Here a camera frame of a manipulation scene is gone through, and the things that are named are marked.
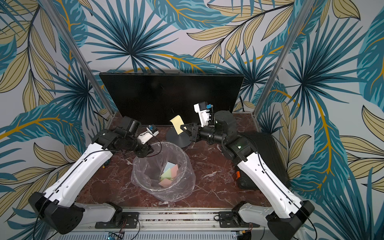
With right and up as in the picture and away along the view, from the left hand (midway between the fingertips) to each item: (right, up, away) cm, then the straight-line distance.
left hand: (147, 149), depth 74 cm
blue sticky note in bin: (+9, -10, +6) cm, 15 cm away
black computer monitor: (-1, +28, +17) cm, 33 cm away
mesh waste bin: (0, -11, -3) cm, 11 cm away
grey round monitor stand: (+15, +2, +30) cm, 34 cm away
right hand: (+18, +11, -13) cm, 25 cm away
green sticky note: (+9, -14, +6) cm, 18 cm away
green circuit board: (-16, -42, -2) cm, 45 cm away
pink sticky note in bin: (+9, -16, -3) cm, 18 cm away
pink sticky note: (+12, -13, +7) cm, 19 cm away
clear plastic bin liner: (+9, -14, +6) cm, 18 cm away
